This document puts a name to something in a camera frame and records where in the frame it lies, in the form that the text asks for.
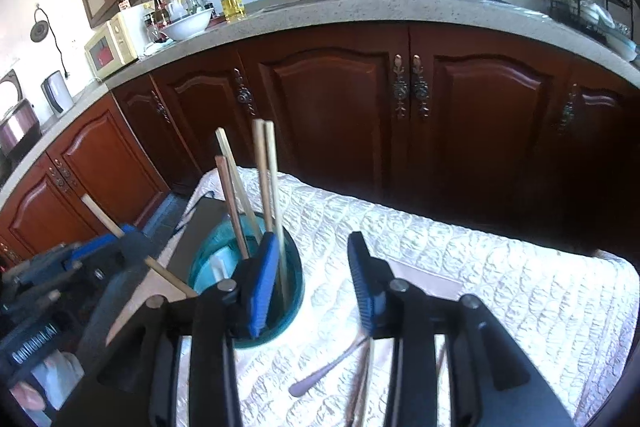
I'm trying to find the white mixing bowl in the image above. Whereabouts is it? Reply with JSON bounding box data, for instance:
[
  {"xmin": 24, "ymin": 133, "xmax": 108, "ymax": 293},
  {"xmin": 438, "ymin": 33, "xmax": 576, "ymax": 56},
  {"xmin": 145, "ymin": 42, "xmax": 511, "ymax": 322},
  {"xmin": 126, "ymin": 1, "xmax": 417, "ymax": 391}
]
[{"xmin": 162, "ymin": 9, "xmax": 213, "ymax": 41}]

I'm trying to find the rice cooker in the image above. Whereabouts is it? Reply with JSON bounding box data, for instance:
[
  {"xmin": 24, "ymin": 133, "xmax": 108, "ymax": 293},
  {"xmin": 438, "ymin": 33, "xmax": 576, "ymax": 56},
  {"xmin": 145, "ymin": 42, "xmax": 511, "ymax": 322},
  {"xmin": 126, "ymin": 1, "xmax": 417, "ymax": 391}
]
[{"xmin": 1, "ymin": 69, "xmax": 41, "ymax": 166}]

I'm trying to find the floral utensil holder blue rim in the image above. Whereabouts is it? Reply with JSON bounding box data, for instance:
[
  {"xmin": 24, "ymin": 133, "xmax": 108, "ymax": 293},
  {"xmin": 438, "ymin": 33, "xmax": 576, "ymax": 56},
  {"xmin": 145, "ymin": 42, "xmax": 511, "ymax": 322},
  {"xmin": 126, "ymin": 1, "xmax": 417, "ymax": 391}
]
[{"xmin": 188, "ymin": 212, "xmax": 304, "ymax": 349}]

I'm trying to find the metal spoon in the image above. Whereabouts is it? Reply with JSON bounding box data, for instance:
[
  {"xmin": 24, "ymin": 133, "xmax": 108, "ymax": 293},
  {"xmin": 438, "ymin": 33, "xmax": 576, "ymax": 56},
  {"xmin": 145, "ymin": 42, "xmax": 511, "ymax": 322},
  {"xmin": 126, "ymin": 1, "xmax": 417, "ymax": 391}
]
[{"xmin": 288, "ymin": 335, "xmax": 369, "ymax": 398}]

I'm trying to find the white ceramic spoon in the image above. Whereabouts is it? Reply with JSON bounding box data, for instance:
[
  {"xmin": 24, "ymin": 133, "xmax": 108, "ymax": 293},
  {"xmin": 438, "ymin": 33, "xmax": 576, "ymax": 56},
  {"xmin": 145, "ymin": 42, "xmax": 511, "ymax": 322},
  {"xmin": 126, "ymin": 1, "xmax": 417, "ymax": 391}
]
[{"xmin": 208, "ymin": 255, "xmax": 229, "ymax": 283}]

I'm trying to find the tan chopstick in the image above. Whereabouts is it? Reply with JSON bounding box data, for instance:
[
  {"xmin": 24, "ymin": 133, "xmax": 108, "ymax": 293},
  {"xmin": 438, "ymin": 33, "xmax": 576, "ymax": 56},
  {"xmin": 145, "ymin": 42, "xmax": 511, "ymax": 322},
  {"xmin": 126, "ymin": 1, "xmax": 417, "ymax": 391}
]
[{"xmin": 252, "ymin": 118, "xmax": 273, "ymax": 232}]

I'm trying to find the electric kettle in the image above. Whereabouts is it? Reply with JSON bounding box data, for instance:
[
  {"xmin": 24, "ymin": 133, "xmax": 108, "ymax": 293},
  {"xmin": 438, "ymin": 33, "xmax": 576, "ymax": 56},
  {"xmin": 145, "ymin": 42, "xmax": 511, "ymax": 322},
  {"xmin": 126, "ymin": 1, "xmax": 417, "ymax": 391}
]
[{"xmin": 41, "ymin": 70, "xmax": 74, "ymax": 116}]

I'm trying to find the dark sauce bottle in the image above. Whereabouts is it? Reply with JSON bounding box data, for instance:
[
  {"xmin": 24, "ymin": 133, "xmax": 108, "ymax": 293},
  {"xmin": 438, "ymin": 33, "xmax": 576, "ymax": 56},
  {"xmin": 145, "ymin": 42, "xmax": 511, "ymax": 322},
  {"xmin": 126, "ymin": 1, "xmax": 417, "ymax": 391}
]
[{"xmin": 153, "ymin": 0, "xmax": 170, "ymax": 29}]

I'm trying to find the black smartphone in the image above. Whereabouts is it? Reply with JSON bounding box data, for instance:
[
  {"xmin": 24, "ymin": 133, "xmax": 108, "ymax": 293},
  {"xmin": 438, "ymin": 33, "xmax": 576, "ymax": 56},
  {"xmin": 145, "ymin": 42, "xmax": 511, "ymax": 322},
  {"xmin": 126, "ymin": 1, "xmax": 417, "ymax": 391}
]
[{"xmin": 167, "ymin": 197, "xmax": 227, "ymax": 285}]

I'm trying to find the bamboo chopstick thin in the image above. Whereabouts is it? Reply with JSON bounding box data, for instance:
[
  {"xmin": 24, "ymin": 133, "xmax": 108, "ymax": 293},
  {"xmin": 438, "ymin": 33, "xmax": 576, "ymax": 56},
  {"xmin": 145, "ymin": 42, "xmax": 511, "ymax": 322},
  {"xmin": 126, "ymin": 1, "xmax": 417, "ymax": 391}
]
[{"xmin": 345, "ymin": 339, "xmax": 374, "ymax": 427}]

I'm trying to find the light bamboo chopstick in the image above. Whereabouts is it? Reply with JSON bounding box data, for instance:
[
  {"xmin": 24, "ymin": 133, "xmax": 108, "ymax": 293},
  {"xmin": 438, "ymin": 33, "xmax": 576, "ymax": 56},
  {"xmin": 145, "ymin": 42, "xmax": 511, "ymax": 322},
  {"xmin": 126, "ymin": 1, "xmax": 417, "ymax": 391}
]
[{"xmin": 216, "ymin": 127, "xmax": 262, "ymax": 242}]

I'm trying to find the left hand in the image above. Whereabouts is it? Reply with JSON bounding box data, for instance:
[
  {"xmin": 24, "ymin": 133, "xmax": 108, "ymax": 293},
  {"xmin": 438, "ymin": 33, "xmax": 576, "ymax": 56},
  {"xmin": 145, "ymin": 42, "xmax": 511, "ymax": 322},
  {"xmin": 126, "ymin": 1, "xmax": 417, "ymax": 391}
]
[{"xmin": 10, "ymin": 381, "xmax": 47, "ymax": 412}]

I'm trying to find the white quilted table cloth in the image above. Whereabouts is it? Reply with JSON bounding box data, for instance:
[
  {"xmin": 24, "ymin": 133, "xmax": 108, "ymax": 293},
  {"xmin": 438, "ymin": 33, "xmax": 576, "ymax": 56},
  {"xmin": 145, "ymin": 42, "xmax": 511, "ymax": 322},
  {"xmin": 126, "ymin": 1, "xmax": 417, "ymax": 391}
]
[{"xmin": 104, "ymin": 166, "xmax": 640, "ymax": 427}]

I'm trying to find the cream microwave oven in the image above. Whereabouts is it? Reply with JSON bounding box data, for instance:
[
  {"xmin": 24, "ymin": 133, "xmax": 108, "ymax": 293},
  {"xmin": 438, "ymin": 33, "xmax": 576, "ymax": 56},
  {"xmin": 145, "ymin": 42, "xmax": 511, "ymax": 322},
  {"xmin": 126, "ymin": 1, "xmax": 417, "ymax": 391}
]
[{"xmin": 85, "ymin": 4, "xmax": 150, "ymax": 81}]

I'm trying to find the brown wooden chopstick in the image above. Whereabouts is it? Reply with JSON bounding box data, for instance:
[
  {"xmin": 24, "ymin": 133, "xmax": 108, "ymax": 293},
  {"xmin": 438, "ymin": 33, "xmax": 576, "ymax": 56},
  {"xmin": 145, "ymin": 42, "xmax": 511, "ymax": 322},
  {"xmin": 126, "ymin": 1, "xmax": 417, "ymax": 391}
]
[{"xmin": 215, "ymin": 155, "xmax": 250, "ymax": 259}]

